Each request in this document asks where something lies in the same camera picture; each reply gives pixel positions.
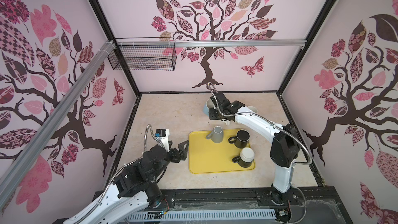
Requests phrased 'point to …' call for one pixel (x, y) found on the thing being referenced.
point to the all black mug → (241, 140)
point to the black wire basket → (143, 53)
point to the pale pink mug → (253, 109)
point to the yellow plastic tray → (205, 155)
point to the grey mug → (216, 135)
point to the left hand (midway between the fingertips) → (181, 146)
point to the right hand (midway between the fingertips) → (210, 112)
